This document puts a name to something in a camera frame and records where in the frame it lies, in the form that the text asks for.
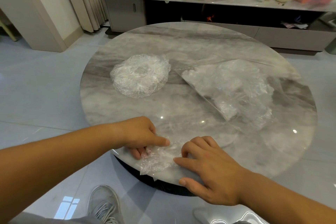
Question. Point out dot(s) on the person's left hand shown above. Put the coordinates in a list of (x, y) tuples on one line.
[(135, 134)]

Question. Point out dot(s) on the person's right hand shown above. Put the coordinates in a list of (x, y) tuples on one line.
[(215, 171)]

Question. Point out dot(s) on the clear plastic cap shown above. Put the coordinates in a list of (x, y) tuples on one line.
[(157, 161)]

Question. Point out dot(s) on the pile of clear plastic caps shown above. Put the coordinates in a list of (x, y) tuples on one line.
[(140, 75)]

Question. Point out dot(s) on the clear bag of caps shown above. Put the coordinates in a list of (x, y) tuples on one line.
[(231, 87)]

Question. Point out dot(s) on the person's left forearm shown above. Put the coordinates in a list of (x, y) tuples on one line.
[(50, 174)]

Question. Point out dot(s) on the black table base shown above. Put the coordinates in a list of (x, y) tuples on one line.
[(152, 179)]

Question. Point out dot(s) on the grey sneaker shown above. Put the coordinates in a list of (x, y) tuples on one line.
[(104, 204)]

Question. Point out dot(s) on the long grey low cabinet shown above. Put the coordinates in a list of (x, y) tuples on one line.
[(125, 14)]

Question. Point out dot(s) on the light wooden chair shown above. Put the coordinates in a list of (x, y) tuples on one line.
[(8, 29)]

